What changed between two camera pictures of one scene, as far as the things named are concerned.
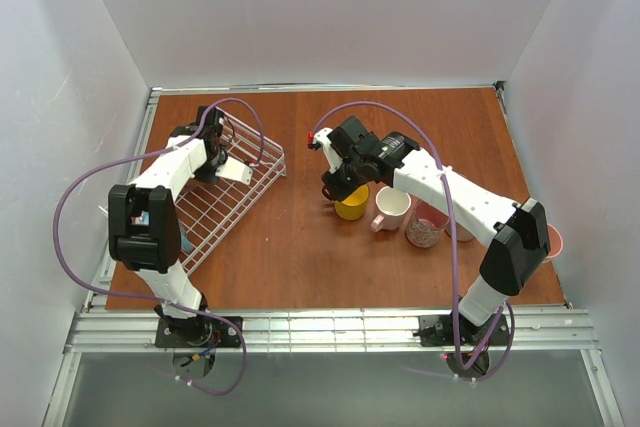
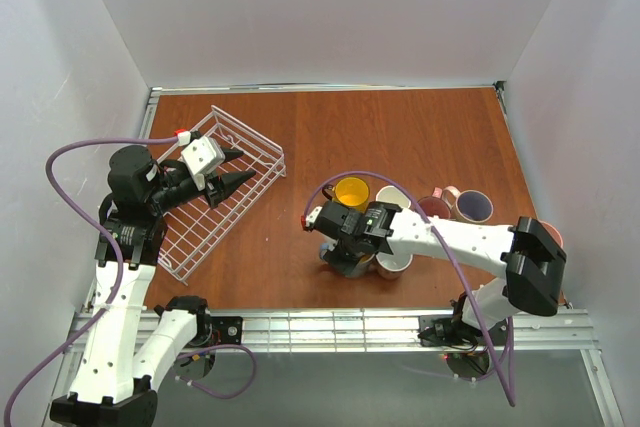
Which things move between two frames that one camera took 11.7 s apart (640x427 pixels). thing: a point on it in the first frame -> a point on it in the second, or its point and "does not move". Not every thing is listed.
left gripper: [208, 175] -> [211, 189]
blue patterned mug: [186, 244] -> [358, 270]
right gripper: [338, 187] -> [344, 257]
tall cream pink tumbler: [555, 240] does not move
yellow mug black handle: [353, 205] does not move
